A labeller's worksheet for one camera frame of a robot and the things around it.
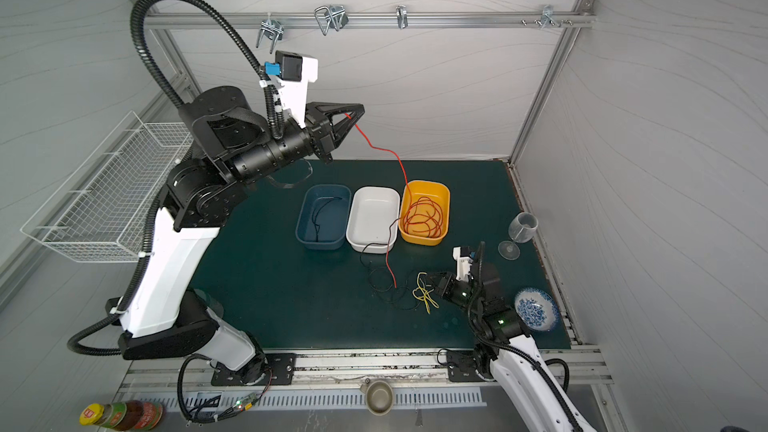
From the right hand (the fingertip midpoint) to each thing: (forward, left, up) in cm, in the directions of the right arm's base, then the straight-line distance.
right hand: (432, 269), depth 80 cm
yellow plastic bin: (+33, -4, -7) cm, 34 cm away
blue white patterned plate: (-6, -30, -9) cm, 32 cm away
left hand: (+4, +14, +50) cm, 52 cm away
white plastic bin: (+23, +19, -11) cm, 32 cm away
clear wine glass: (+13, -26, +2) cm, 29 cm away
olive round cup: (-29, +12, -9) cm, 33 cm away
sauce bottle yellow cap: (-36, +63, +10) cm, 73 cm away
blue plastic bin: (+21, +36, -8) cm, 42 cm away
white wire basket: (-1, +74, +24) cm, 78 cm away
